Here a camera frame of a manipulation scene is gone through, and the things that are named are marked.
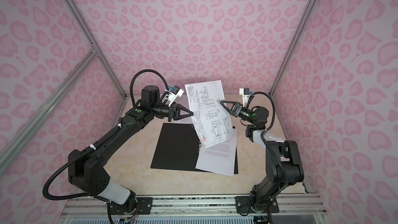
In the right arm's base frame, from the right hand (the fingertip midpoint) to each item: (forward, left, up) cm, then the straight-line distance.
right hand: (223, 105), depth 75 cm
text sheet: (-14, +1, -30) cm, 33 cm away
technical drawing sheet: (-6, +6, -2) cm, 9 cm away
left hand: (-8, +14, +4) cm, 17 cm away
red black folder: (-9, +25, -29) cm, 39 cm away
